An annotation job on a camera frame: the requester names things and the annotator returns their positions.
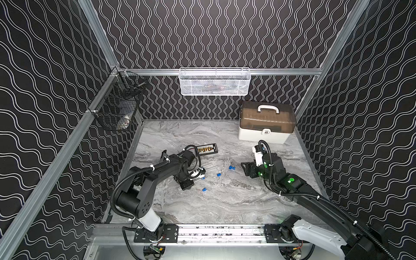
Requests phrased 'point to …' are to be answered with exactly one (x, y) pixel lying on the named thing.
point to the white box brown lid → (273, 121)
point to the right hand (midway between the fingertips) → (248, 161)
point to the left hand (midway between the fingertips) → (187, 183)
